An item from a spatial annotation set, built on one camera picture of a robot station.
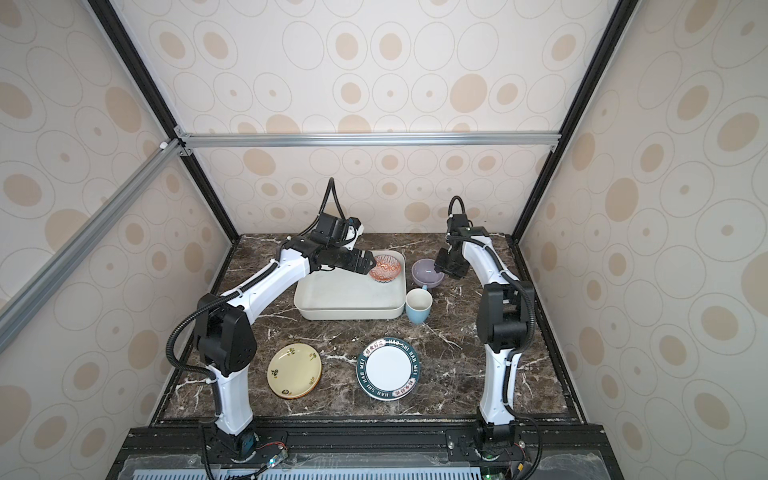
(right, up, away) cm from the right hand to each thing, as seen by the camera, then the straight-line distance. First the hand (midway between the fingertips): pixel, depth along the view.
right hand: (443, 268), depth 98 cm
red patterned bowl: (-19, 0, +9) cm, 21 cm away
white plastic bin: (-34, -9, +5) cm, 35 cm away
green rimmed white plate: (-18, -28, -14) cm, 36 cm away
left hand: (-23, +5, -11) cm, 26 cm away
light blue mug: (-9, -11, -3) cm, 14 cm away
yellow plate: (-45, -29, -11) cm, 55 cm away
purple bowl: (-6, -2, +7) cm, 9 cm away
